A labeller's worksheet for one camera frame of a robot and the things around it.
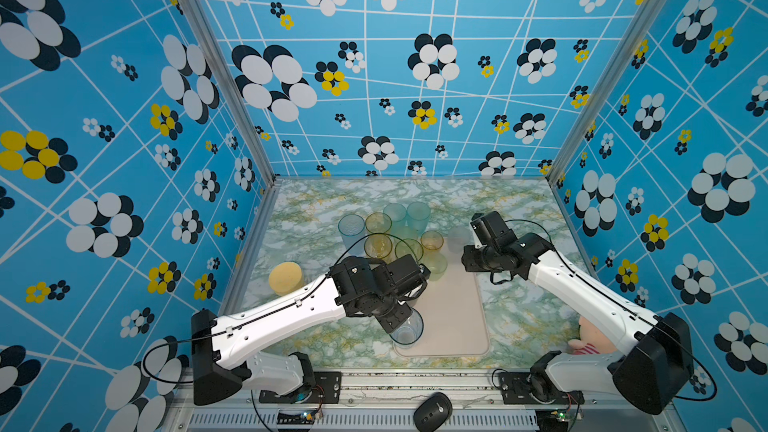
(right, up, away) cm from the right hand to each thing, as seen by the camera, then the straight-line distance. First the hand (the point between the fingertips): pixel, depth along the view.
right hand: (468, 258), depth 82 cm
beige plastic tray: (-4, -18, +1) cm, 19 cm away
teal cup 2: (-13, +12, +15) cm, 23 cm away
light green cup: (-7, -3, +12) cm, 14 cm away
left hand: (-19, -10, -14) cm, 26 cm away
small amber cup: (-8, +3, +17) cm, 19 cm away
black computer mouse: (-12, -33, -14) cm, 38 cm away
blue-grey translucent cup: (-35, +7, +14) cm, 38 cm away
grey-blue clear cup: (-18, -13, -18) cm, 29 cm away
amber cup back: (-26, +9, +14) cm, 31 cm away
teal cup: (-19, +11, +17) cm, 28 cm away
